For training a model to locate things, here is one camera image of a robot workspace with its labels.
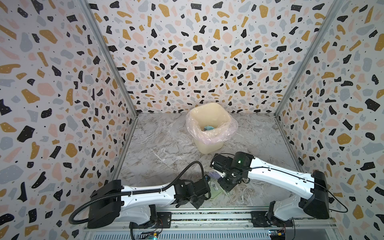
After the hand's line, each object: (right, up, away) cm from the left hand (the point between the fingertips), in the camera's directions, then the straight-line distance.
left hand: (203, 197), depth 76 cm
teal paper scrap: (+3, +35, +22) cm, 41 cm away
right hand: (+9, +8, -5) cm, 13 cm away
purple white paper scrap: (+5, +11, -14) cm, 18 cm away
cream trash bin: (+3, +22, +18) cm, 29 cm away
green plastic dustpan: (+6, 0, +6) cm, 8 cm away
